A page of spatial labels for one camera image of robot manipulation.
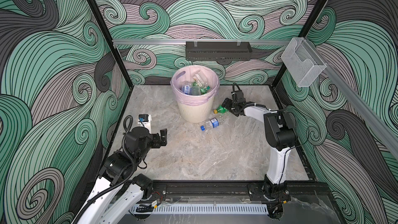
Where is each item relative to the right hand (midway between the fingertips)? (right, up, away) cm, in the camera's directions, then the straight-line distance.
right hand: (227, 105), depth 103 cm
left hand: (-39, -9, -34) cm, 52 cm away
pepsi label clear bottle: (-26, +10, -15) cm, 32 cm away
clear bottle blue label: (-11, -11, -10) cm, 18 cm away
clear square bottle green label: (-18, +17, -9) cm, 26 cm away
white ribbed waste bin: (-21, -5, -13) cm, 25 cm away
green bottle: (-3, -3, -1) cm, 5 cm away
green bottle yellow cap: (-16, +9, -8) cm, 20 cm away
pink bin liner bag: (-28, +19, -9) cm, 35 cm away
